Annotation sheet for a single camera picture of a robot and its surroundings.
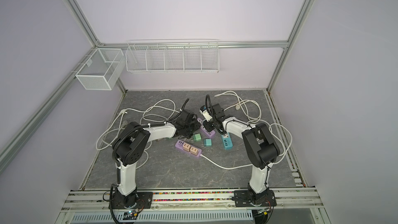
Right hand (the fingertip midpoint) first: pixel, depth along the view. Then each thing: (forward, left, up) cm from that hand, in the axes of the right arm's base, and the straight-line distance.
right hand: (207, 123), depth 97 cm
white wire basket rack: (+35, +22, +26) cm, 49 cm away
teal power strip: (-11, -12, -2) cm, 17 cm away
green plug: (-8, +6, -3) cm, 10 cm away
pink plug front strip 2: (-19, +7, +3) cm, 20 cm away
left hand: (-2, +3, -1) cm, 4 cm away
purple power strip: (-4, +2, -1) cm, 4 cm away
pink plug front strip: (-17, +11, +2) cm, 20 cm away
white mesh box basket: (+21, +65, +24) cm, 73 cm away
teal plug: (-12, 0, -2) cm, 12 cm away
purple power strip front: (-14, +16, -2) cm, 21 cm away
